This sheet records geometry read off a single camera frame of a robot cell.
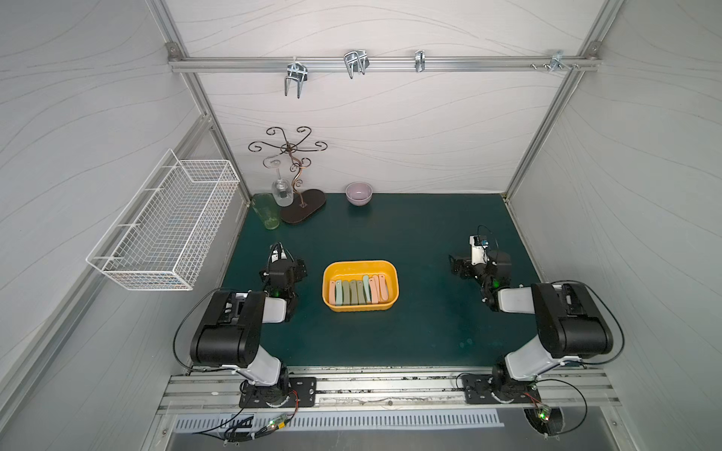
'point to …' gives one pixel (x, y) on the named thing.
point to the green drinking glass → (268, 209)
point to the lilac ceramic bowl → (358, 193)
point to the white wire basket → (159, 238)
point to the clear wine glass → (281, 188)
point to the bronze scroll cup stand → (305, 203)
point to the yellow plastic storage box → (355, 271)
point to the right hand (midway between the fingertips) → (466, 252)
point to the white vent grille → (349, 421)
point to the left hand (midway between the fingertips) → (285, 260)
